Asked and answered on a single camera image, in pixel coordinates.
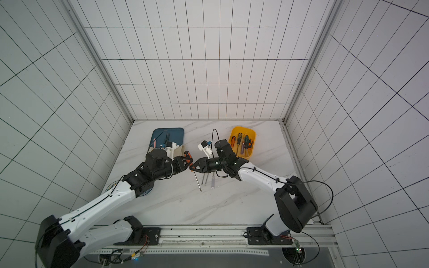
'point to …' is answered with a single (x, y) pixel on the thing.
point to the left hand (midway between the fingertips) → (189, 164)
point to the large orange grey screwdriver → (187, 153)
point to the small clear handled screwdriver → (213, 183)
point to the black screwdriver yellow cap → (206, 179)
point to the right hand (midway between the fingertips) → (187, 172)
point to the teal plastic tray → (162, 135)
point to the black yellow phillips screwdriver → (203, 178)
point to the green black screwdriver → (246, 143)
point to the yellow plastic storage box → (245, 131)
